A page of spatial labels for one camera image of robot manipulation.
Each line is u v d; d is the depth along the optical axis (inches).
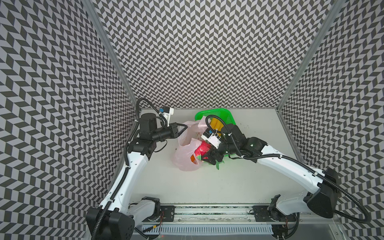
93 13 28.5
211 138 24.7
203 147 26.2
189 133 27.9
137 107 21.3
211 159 24.7
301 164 17.5
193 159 26.8
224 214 29.6
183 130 26.6
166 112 25.4
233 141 21.3
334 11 26.4
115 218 14.2
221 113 41.4
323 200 15.1
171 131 24.3
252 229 37.8
